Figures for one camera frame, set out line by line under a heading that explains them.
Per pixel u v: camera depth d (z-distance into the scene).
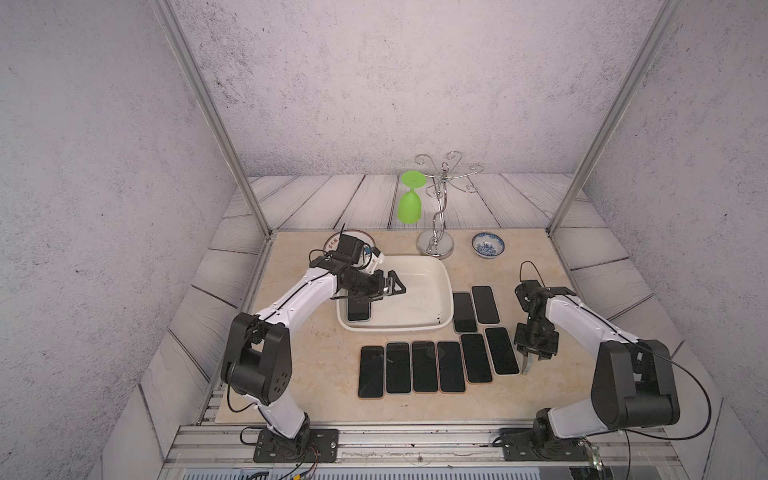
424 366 0.87
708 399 0.40
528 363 0.81
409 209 0.99
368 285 0.76
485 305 0.99
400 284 0.80
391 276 0.77
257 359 0.46
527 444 0.73
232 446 0.74
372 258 0.78
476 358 0.86
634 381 0.43
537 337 0.72
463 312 0.96
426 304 1.00
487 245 1.15
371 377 0.83
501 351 0.93
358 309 0.95
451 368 0.85
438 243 1.15
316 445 0.73
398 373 0.85
